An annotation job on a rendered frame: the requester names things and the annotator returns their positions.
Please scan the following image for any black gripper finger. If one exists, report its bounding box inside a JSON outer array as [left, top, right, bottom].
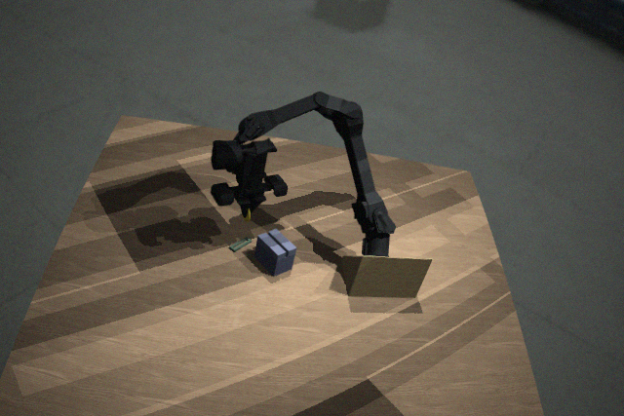
[[248, 194, 266, 214], [234, 196, 251, 217]]

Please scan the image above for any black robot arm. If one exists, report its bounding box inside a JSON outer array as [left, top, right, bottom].
[[212, 92, 396, 257]]

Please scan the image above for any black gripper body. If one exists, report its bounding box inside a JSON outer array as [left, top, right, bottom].
[[211, 164, 288, 207]]

